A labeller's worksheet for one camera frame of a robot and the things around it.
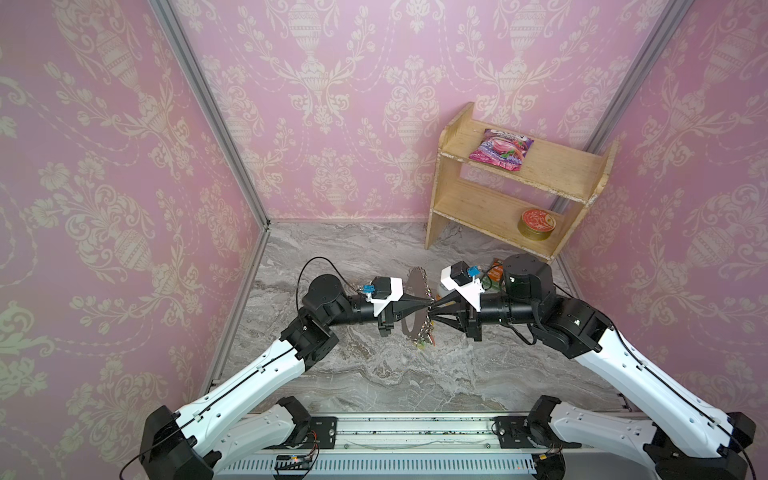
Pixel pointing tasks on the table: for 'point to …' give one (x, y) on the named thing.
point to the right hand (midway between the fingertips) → (432, 310)
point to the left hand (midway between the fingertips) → (427, 307)
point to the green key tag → (422, 344)
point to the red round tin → (535, 224)
